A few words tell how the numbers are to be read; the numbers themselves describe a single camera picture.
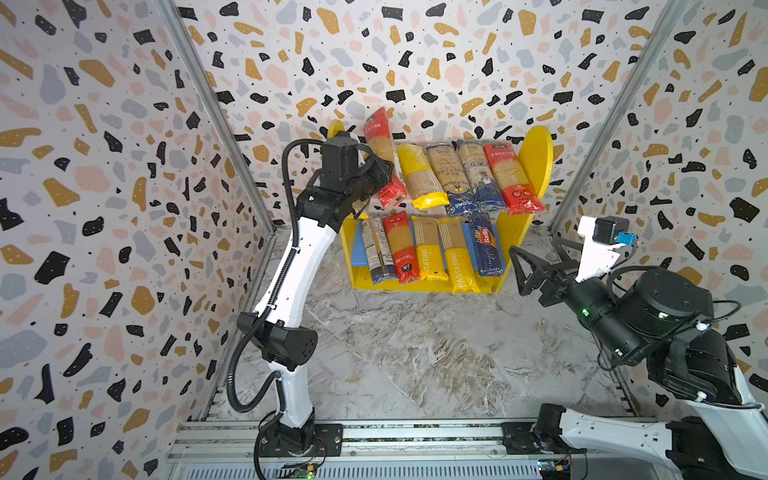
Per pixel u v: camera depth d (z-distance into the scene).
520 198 0.67
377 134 0.74
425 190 0.69
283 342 0.45
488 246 0.93
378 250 0.92
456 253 0.92
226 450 0.72
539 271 0.41
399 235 0.97
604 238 0.37
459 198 0.68
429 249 0.92
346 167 0.53
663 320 0.31
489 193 0.69
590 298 0.41
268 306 0.46
